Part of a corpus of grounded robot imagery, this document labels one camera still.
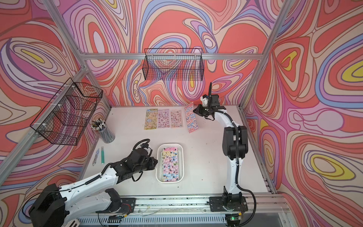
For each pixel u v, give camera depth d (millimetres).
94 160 889
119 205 712
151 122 1083
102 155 916
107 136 942
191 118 984
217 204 732
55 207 397
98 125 875
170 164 844
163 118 1113
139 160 644
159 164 861
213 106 784
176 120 1111
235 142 568
